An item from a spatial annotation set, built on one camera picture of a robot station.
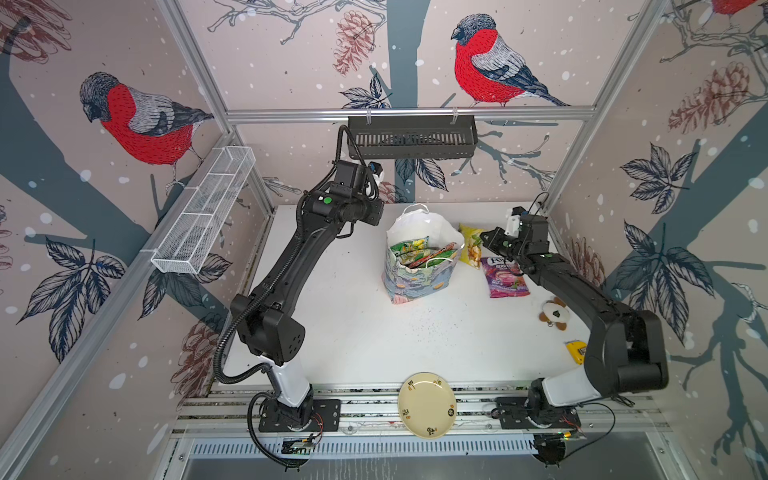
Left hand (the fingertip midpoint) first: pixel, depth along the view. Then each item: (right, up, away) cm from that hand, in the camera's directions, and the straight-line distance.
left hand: (377, 204), depth 79 cm
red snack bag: (+16, -14, +4) cm, 22 cm away
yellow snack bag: (+29, -12, +13) cm, 34 cm away
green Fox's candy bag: (+10, -13, +14) cm, 22 cm away
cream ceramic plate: (+13, -52, -3) cm, 54 cm away
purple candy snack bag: (+41, -23, +16) cm, 50 cm away
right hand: (+31, -9, +10) cm, 33 cm away
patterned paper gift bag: (+11, -4, +8) cm, 15 cm away
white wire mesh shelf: (-47, -1, +1) cm, 47 cm away
